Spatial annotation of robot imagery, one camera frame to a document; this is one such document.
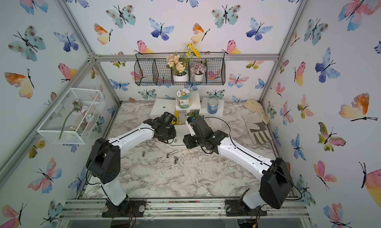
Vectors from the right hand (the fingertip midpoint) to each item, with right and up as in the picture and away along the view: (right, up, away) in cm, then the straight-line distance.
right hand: (187, 138), depth 79 cm
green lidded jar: (-2, +21, +2) cm, 21 cm away
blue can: (+15, +18, +10) cm, 25 cm away
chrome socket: (-13, -12, +12) cm, 22 cm away
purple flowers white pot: (+5, +38, +11) cm, 40 cm away
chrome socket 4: (-24, -10, +15) cm, 30 cm away
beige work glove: (+52, +19, +39) cm, 67 cm away
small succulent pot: (+3, +12, +19) cm, 23 cm away
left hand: (-8, +1, +13) cm, 15 cm away
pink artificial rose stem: (-55, +16, -4) cm, 57 cm away
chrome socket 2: (-8, -16, +10) cm, 20 cm away
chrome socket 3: (-28, -12, +14) cm, 33 cm away
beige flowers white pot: (-6, +38, +14) cm, 40 cm away
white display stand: (+7, +17, +9) cm, 21 cm away
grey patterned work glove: (+47, +3, +26) cm, 53 cm away
